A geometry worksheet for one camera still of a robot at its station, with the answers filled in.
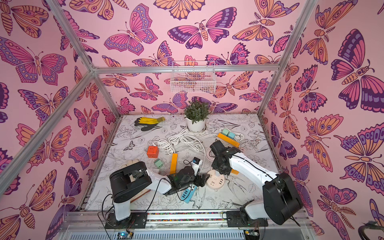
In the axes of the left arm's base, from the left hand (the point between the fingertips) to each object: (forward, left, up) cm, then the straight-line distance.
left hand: (207, 173), depth 87 cm
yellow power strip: (+3, +20, +2) cm, 20 cm away
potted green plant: (+32, +6, +17) cm, 37 cm away
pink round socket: (-4, -5, +1) cm, 7 cm away
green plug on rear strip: (+30, -14, +2) cm, 33 cm away
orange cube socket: (+13, +34, +3) cm, 36 cm away
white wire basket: (+51, +8, +32) cm, 61 cm away
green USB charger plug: (+7, +30, 0) cm, 30 cm away
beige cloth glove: (+8, +48, -1) cm, 49 cm away
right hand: (+1, -4, +4) cm, 6 cm away
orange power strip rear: (+22, -15, +3) cm, 27 cm away
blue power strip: (-11, +11, 0) cm, 15 cm away
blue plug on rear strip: (+27, -18, +2) cm, 33 cm away
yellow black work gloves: (+40, +43, 0) cm, 58 cm away
